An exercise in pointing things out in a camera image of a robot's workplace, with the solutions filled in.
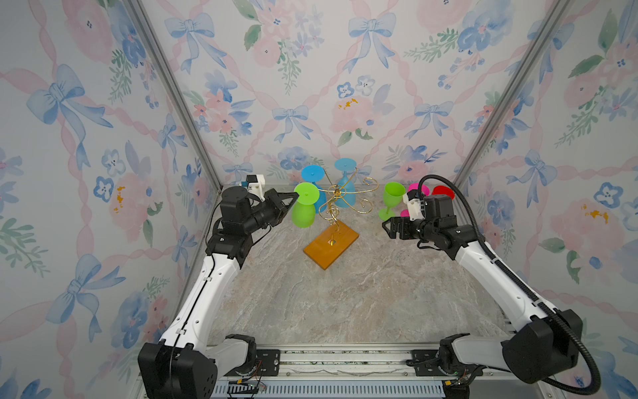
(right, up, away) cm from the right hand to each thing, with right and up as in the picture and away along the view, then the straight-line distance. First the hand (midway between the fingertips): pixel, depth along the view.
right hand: (394, 221), depth 81 cm
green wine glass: (-29, +4, -5) cm, 30 cm away
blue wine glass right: (-16, +8, -5) cm, 19 cm away
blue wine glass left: (-26, +15, -3) cm, 31 cm away
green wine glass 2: (+5, +11, +17) cm, 21 cm away
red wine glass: (+24, +12, +16) cm, 31 cm away
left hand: (-30, +9, -13) cm, 34 cm away
